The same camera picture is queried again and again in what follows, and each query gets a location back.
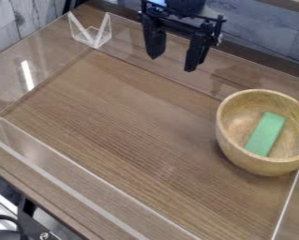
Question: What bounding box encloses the clear acrylic tray wall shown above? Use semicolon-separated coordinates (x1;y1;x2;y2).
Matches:
0;116;201;240

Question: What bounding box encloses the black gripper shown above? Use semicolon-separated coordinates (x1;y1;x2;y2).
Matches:
137;0;227;72

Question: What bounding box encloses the black table leg frame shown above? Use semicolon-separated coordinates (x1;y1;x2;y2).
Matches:
17;197;69;240

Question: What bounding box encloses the green stick block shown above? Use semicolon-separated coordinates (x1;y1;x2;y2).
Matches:
244;112;287;157

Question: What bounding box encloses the wooden bowl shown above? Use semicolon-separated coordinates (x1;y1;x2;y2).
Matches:
215;89;299;176

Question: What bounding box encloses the clear acrylic corner bracket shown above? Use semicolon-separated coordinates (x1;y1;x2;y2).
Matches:
68;12;111;49

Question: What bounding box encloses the black cable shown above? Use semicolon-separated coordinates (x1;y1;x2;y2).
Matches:
0;214;20;233

